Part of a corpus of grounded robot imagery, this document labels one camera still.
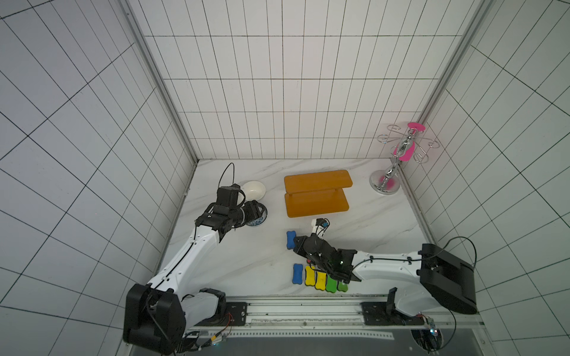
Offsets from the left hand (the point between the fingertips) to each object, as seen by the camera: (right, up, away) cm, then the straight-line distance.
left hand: (257, 214), depth 82 cm
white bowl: (-4, +8, +21) cm, 23 cm away
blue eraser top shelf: (+15, -22, -1) cm, 27 cm away
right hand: (+11, -10, -2) cm, 15 cm away
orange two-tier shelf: (+25, +6, +21) cm, 33 cm away
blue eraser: (+13, -8, +1) cm, 15 cm away
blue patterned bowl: (-1, -5, +12) cm, 13 cm away
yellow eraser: (+20, -22, -3) cm, 30 cm away
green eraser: (+27, -25, -5) cm, 37 cm away
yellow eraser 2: (+24, -24, -5) cm, 34 cm away
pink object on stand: (+64, +26, +10) cm, 70 cm away
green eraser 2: (+31, -25, -5) cm, 41 cm away
